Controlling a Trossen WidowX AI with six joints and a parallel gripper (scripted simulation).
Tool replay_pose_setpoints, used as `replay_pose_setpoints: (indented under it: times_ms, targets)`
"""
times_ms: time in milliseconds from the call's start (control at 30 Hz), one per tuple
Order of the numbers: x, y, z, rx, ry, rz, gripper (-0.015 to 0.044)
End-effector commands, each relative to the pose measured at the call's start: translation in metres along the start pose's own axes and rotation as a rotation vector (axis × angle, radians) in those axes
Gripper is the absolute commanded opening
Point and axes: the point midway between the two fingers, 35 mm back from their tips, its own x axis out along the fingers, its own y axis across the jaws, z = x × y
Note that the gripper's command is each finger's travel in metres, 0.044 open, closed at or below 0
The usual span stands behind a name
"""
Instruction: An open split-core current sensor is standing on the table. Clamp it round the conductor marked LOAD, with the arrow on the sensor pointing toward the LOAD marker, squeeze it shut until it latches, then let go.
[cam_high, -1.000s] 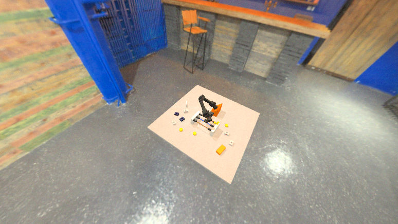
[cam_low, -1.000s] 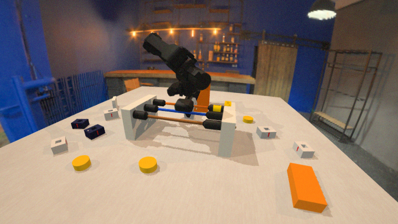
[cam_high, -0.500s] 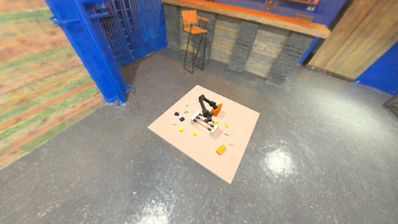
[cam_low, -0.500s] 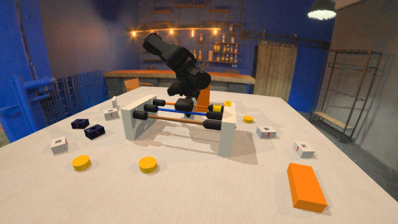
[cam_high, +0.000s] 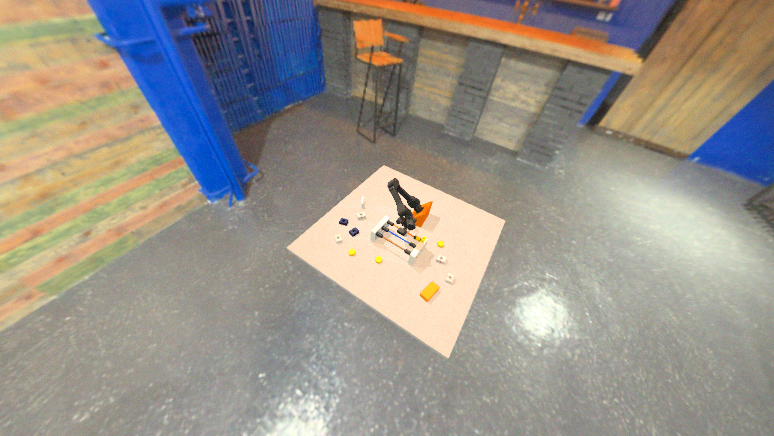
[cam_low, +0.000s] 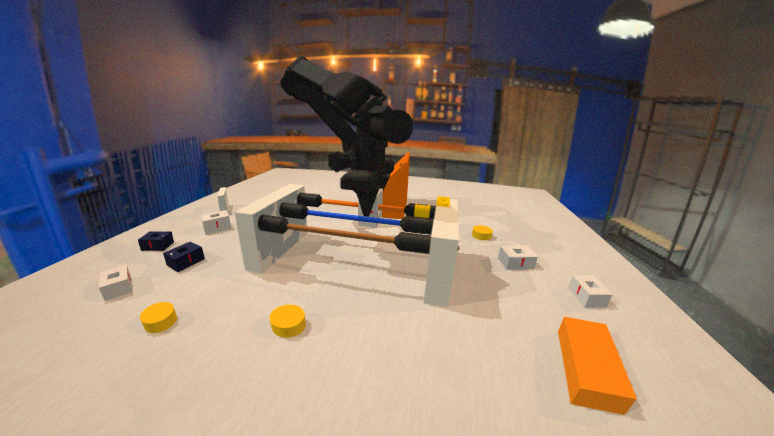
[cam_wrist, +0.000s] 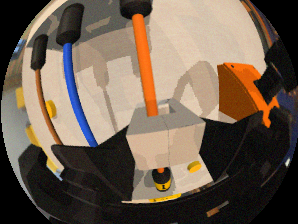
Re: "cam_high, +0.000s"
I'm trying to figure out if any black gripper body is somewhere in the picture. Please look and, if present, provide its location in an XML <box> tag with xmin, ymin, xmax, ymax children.
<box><xmin>397</xmin><ymin>217</ymin><xmax>417</xmax><ymax>236</ymax></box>

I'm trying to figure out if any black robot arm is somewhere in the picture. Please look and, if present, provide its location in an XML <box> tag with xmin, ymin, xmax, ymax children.
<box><xmin>387</xmin><ymin>178</ymin><xmax>424</xmax><ymax>230</ymax></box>

